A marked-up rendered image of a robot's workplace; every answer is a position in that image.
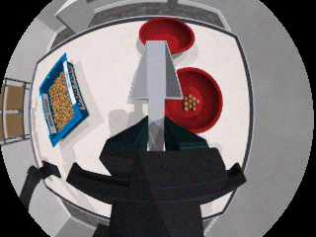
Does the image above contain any red bowl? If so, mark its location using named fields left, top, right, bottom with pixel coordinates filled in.
left=139, top=18, right=195, bottom=54
left=165, top=67, right=223, bottom=133

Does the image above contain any blue dog food box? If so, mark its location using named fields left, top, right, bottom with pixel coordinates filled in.
left=39, top=52, right=89, bottom=147

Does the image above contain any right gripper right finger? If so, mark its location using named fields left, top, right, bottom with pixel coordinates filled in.
left=164, top=116, right=209, bottom=151

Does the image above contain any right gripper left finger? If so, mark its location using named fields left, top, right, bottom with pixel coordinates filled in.
left=103, top=116, right=148, bottom=151

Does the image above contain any grey table edge rim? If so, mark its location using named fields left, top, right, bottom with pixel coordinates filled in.
left=28, top=15, right=255, bottom=221

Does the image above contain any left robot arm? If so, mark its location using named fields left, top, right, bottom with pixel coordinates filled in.
left=19, top=161, right=61, bottom=212

